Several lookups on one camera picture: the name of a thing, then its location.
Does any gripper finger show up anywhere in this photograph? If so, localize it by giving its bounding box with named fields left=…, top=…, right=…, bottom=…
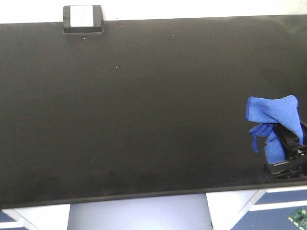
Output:
left=272, top=123, right=307, bottom=161
left=300, top=120, right=307, bottom=145

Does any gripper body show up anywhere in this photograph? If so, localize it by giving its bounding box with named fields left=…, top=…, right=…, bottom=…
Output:
left=263, top=157, right=307, bottom=181

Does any blue cloth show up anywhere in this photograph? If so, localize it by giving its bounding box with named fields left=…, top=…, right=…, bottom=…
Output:
left=246, top=95, right=304, bottom=163

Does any green circuit board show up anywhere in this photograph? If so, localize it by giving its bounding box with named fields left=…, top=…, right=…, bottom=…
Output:
left=287, top=207, right=307, bottom=230

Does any black socket box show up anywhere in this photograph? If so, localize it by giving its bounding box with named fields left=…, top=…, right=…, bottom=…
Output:
left=63, top=4, right=106, bottom=34

